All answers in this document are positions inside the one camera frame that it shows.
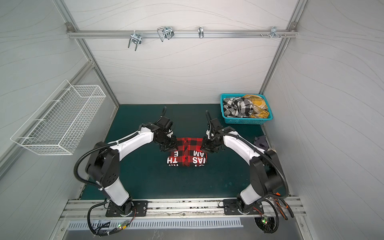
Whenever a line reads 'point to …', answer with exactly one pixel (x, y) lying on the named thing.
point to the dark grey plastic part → (261, 142)
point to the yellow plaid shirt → (260, 106)
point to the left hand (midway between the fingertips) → (180, 146)
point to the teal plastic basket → (245, 120)
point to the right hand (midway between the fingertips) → (203, 145)
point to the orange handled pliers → (284, 213)
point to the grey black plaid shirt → (238, 107)
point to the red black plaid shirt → (189, 153)
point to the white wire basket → (62, 123)
